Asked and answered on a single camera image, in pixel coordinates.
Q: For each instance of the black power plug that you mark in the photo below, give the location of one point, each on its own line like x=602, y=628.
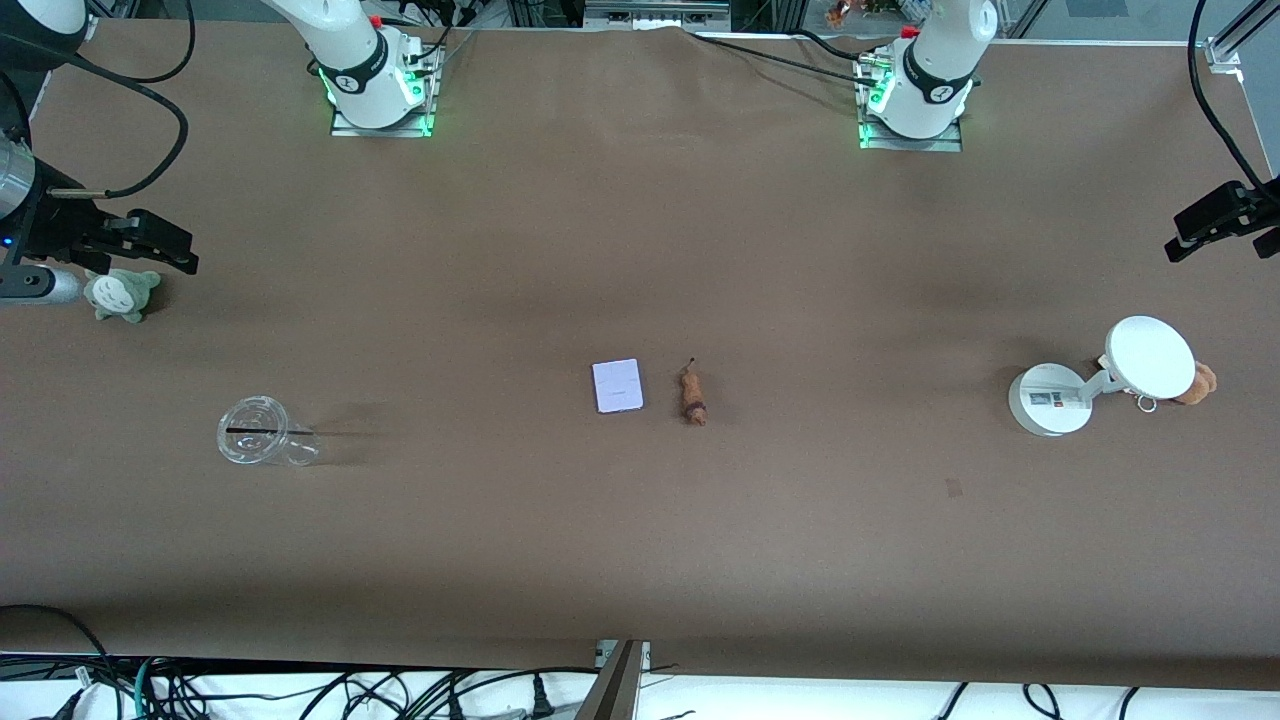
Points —
x=541, y=700

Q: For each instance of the grey totoro plush toy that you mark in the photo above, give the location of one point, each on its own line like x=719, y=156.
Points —
x=120, y=295

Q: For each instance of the clear plastic cup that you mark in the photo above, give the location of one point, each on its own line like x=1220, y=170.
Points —
x=245, y=415

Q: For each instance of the brown lion statue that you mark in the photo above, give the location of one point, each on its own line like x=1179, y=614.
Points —
x=691, y=395

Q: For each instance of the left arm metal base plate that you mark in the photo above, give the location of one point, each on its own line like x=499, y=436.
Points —
x=940, y=146

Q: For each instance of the table frame beam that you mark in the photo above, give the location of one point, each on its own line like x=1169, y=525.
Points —
x=612, y=690

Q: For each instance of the silver metal rail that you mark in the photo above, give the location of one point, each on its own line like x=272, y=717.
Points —
x=650, y=15

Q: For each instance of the aluminium frame post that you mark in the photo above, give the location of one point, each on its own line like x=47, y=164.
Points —
x=1225, y=50

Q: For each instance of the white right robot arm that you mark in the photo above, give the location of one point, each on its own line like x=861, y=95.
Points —
x=360, y=60

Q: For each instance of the brown table cover sheet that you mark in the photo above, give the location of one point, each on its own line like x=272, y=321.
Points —
x=640, y=250

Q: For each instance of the thin black straw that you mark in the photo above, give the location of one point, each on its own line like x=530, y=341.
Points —
x=255, y=431

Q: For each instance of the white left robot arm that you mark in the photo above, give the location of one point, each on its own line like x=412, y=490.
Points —
x=930, y=70

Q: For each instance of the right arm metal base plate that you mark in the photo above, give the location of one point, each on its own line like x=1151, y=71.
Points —
x=400, y=128

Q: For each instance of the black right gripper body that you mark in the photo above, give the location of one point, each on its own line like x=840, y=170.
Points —
x=55, y=232

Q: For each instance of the small orange toy figure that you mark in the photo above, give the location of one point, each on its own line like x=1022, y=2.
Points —
x=838, y=15

